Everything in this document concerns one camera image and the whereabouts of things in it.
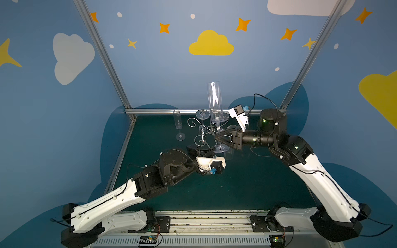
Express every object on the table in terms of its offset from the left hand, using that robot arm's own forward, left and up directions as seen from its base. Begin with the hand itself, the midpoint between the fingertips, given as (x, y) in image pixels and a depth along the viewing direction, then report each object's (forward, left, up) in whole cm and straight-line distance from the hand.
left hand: (210, 142), depth 57 cm
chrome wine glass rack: (+6, +4, -6) cm, 9 cm away
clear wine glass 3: (+11, -12, -26) cm, 31 cm away
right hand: (+1, -3, +3) cm, 4 cm away
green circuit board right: (-27, -35, -43) cm, 62 cm away
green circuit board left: (-27, +28, -43) cm, 58 cm away
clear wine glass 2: (+23, +3, -8) cm, 25 cm away
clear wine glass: (+34, +18, -19) cm, 43 cm away
